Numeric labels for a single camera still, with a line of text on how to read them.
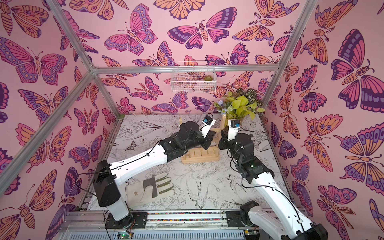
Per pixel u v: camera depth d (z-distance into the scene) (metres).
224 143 0.64
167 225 0.73
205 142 0.64
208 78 0.92
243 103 0.93
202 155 0.91
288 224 0.40
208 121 0.61
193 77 0.96
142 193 0.82
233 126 0.60
